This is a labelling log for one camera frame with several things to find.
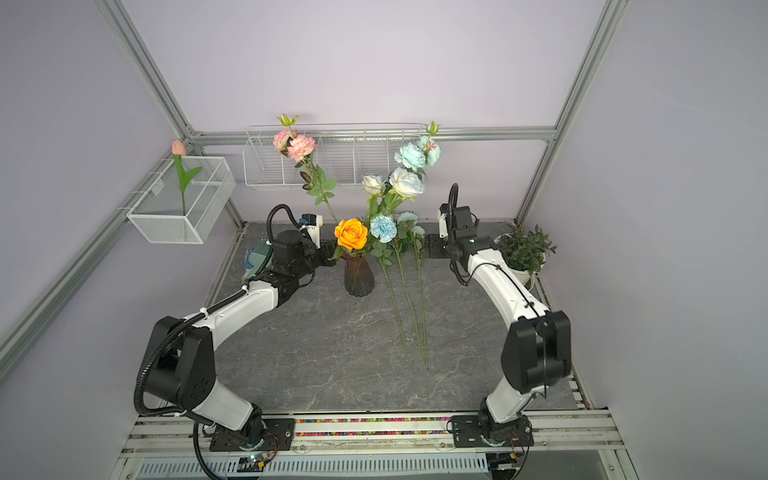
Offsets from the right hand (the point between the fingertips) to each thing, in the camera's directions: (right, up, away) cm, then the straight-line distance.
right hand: (435, 241), depth 88 cm
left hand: (-27, 0, -3) cm, 27 cm away
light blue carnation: (-15, +3, -16) cm, 22 cm away
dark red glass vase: (-23, -12, +5) cm, 27 cm away
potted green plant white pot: (+26, -3, -2) cm, 26 cm away
